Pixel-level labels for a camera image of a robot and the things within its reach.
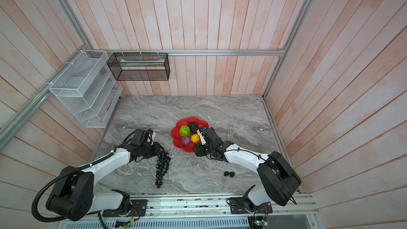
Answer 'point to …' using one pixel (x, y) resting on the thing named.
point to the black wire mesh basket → (140, 66)
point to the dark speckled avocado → (193, 127)
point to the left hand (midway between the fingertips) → (162, 152)
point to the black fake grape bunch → (161, 167)
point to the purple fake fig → (185, 141)
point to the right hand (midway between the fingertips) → (196, 147)
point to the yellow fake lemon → (195, 138)
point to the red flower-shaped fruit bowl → (175, 132)
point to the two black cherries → (231, 174)
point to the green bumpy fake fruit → (184, 130)
